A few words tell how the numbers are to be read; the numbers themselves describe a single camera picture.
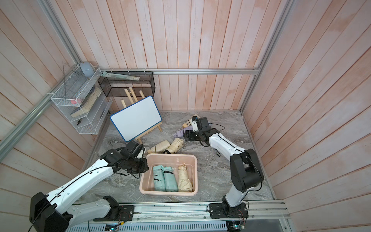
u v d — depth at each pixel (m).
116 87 1.06
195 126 0.84
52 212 0.37
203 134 0.70
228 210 0.66
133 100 0.88
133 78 0.90
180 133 1.03
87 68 0.84
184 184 0.77
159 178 0.82
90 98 0.82
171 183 0.80
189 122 1.09
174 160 0.92
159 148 0.95
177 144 0.95
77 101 0.70
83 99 0.76
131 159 0.63
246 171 0.46
